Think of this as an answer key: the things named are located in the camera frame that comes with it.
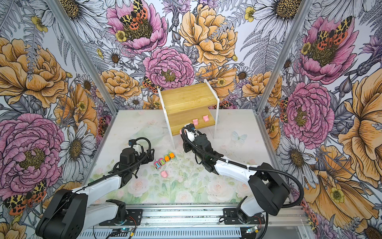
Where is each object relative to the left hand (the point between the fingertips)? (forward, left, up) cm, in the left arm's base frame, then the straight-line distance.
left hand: (147, 155), depth 91 cm
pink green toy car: (-5, -6, -2) cm, 8 cm away
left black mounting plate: (-32, +2, -4) cm, 32 cm away
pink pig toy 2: (+15, -29, +12) cm, 35 cm away
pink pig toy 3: (-11, -11, -3) cm, 15 cm away
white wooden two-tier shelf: (+14, -22, +27) cm, 37 cm away
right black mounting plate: (-32, -45, -4) cm, 56 cm away
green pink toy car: (-3, -9, -3) cm, 10 cm away
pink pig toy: (+18, -36, +12) cm, 42 cm away
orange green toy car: (+1, -14, -3) cm, 14 cm away
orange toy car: (-1, -11, -3) cm, 12 cm away
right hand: (+3, -22, +14) cm, 26 cm away
